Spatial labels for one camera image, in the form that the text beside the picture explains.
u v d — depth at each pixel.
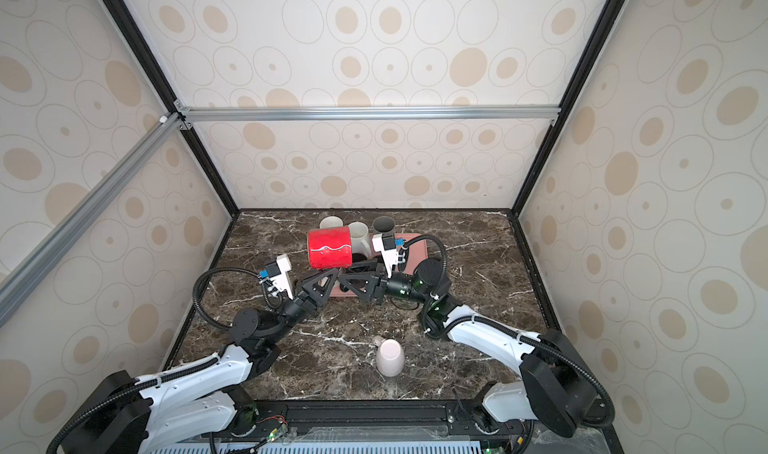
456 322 0.55
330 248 0.58
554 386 0.42
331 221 1.06
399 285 0.63
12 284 0.51
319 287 0.66
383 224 1.03
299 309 0.61
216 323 0.54
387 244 0.60
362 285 0.61
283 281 0.60
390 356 0.75
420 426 0.73
